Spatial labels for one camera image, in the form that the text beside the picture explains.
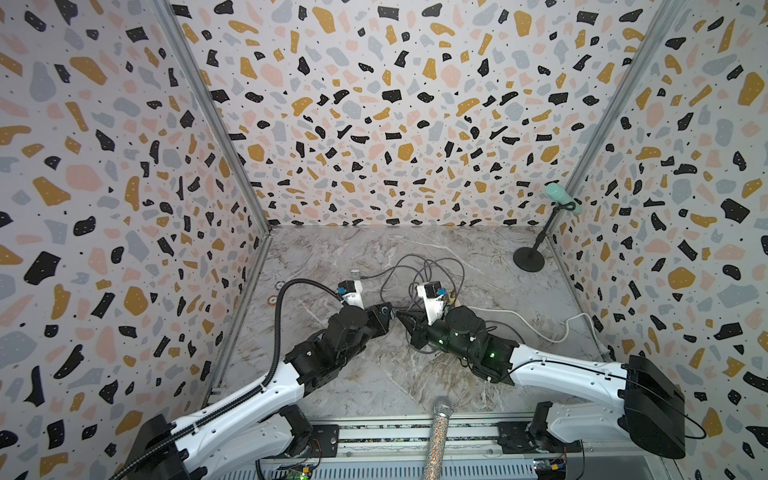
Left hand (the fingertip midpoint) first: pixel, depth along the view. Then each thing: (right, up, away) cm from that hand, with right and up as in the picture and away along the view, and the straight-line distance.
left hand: (399, 306), depth 74 cm
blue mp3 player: (-4, -1, +1) cm, 4 cm away
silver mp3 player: (-16, +6, +30) cm, 34 cm away
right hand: (+1, -2, -2) cm, 3 cm away
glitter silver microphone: (+11, -27, +1) cm, 29 cm away
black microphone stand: (+48, +11, +37) cm, 62 cm away
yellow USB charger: (+16, -1, +19) cm, 25 cm away
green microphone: (+45, +30, +11) cm, 56 cm away
